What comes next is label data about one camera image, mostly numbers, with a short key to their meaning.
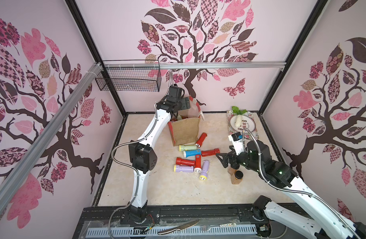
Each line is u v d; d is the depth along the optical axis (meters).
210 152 0.95
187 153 0.94
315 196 0.43
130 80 1.22
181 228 0.70
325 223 0.40
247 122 1.13
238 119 1.10
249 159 0.54
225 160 0.61
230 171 0.85
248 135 1.06
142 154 0.54
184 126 0.89
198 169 0.87
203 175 0.84
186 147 0.97
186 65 0.94
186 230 0.70
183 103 0.79
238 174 0.78
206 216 0.76
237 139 0.58
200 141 1.00
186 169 0.88
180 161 0.90
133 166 0.57
